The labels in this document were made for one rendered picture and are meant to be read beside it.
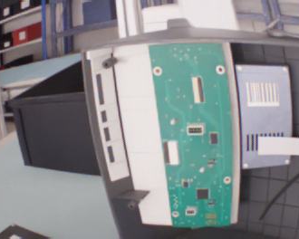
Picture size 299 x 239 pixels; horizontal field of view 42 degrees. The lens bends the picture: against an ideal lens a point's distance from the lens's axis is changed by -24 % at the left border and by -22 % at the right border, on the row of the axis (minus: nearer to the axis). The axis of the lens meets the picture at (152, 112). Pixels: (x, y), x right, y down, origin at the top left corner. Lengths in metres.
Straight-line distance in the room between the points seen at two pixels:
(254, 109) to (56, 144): 0.39
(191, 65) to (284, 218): 0.18
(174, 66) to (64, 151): 0.36
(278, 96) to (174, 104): 0.09
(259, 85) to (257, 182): 0.11
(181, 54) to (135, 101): 0.06
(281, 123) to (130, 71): 0.13
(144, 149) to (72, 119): 0.28
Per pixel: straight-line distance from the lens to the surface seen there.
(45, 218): 0.54
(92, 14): 4.49
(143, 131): 0.37
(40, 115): 0.67
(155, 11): 0.88
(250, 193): 0.41
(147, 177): 0.38
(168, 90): 0.34
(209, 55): 0.33
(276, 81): 0.33
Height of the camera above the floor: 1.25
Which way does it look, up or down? 15 degrees down
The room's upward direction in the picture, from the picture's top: 8 degrees counter-clockwise
